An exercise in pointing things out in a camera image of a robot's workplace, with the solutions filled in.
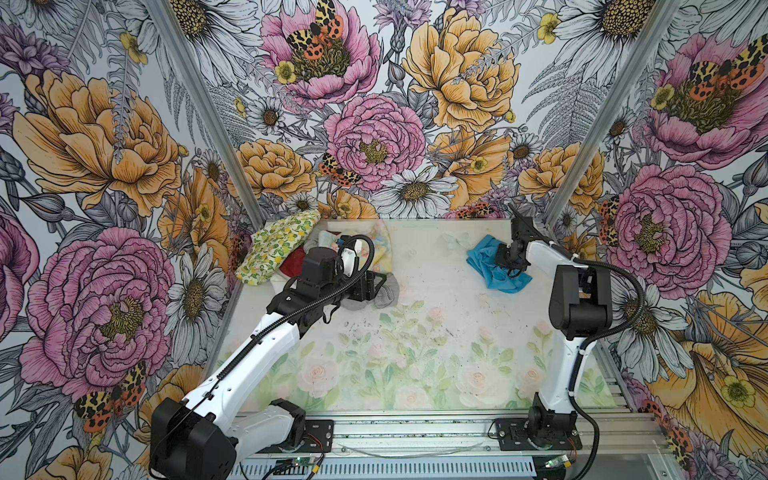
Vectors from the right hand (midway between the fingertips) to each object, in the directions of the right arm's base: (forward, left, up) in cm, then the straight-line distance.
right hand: (502, 266), depth 104 cm
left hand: (-19, +42, +19) cm, 50 cm away
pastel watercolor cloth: (+21, +44, -1) cm, 48 cm away
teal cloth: (+4, +6, +1) cm, 7 cm away
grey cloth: (-10, +39, 0) cm, 41 cm away
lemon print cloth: (+3, +75, +11) cm, 76 cm away
